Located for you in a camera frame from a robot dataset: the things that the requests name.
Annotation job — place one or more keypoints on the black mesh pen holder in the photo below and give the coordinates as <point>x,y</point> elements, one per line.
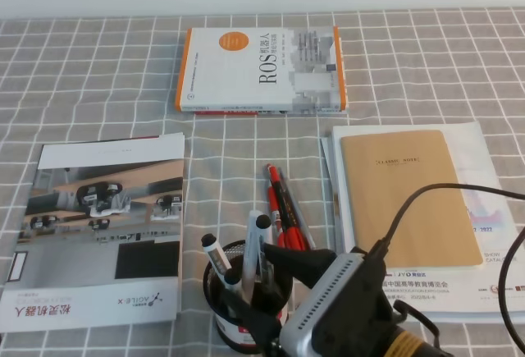
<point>230,329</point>

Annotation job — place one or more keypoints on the white marker left in holder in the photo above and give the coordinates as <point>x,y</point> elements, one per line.
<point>216,254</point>

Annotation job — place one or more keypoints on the short white marker black cap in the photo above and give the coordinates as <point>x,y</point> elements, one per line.
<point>233,283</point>

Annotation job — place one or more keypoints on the clear capped pen in holder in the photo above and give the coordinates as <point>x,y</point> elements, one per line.
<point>250,258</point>

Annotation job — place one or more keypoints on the red book under ROS book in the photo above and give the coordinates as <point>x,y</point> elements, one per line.
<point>239,113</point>

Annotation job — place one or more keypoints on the grey checked tablecloth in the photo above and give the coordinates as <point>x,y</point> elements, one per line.
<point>103,78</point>

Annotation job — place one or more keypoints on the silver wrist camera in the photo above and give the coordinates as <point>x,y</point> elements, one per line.
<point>297,334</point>

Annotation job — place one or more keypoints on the white orange ROS book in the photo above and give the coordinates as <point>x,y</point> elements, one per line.
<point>262,70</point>

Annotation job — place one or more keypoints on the tan classic notebook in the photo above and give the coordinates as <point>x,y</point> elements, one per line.
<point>381,172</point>

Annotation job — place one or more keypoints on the paper stack under catalogue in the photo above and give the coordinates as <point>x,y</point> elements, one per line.
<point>334,209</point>

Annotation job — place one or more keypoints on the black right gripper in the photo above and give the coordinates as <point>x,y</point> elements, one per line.
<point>358,323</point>

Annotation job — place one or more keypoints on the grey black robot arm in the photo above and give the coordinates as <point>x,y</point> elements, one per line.
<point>403,342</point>

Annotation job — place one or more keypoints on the white expo catalogue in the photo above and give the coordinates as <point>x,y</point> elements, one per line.
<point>480,160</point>

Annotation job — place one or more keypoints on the red marker pen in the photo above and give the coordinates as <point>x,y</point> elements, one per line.
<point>276,217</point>

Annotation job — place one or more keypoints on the AgileX robot brochure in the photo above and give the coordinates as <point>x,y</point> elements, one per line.
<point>100,241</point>

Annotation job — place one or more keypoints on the red black pen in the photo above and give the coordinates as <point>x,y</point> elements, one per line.
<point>289,235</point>

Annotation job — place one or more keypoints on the white marker tall black cap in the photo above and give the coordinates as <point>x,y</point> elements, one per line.
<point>266,268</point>

